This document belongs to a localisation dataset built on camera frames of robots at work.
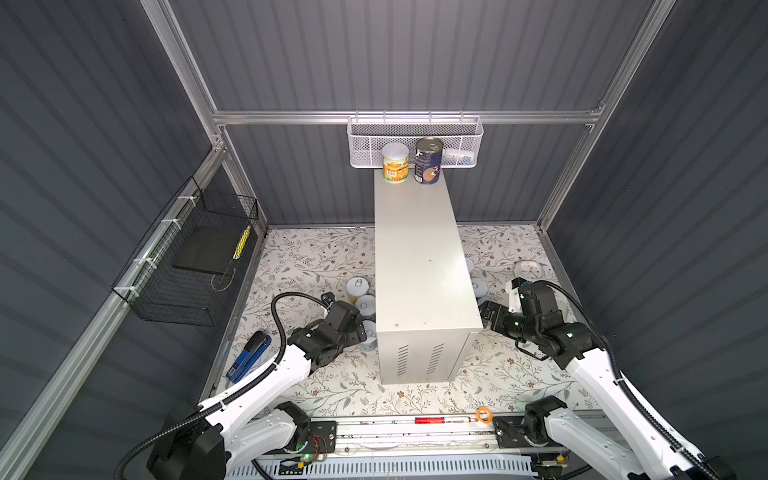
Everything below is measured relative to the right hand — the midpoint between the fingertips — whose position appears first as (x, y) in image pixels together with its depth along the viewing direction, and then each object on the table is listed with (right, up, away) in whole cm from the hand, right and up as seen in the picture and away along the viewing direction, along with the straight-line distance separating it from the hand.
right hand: (489, 318), depth 78 cm
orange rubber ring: (-1, -26, -2) cm, 26 cm away
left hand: (-37, -4, +6) cm, 38 cm away
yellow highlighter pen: (-66, +20, +2) cm, 69 cm away
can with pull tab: (+3, +6, +18) cm, 20 cm away
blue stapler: (-65, -10, +4) cm, 66 cm away
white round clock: (+23, +12, +26) cm, 37 cm away
